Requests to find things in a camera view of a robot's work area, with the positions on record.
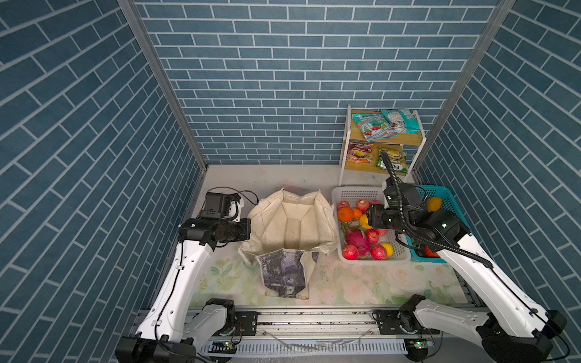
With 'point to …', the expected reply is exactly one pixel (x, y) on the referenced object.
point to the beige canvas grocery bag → (287, 233)
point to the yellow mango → (433, 204)
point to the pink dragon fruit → (355, 239)
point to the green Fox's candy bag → (397, 158)
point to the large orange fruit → (346, 214)
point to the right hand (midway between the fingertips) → (369, 208)
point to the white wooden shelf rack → (380, 141)
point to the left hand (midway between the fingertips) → (251, 228)
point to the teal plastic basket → (450, 203)
